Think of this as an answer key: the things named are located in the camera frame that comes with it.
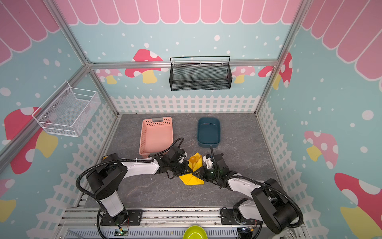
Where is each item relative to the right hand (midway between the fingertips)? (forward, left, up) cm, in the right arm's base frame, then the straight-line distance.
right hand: (192, 174), depth 83 cm
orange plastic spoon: (+11, 0, -4) cm, 12 cm away
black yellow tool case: (+13, +57, -4) cm, 58 cm away
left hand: (+1, 0, -3) cm, 3 cm away
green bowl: (-27, -1, -4) cm, 27 cm away
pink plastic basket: (+34, +28, -10) cm, 45 cm away
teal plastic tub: (+32, -11, -4) cm, 34 cm away
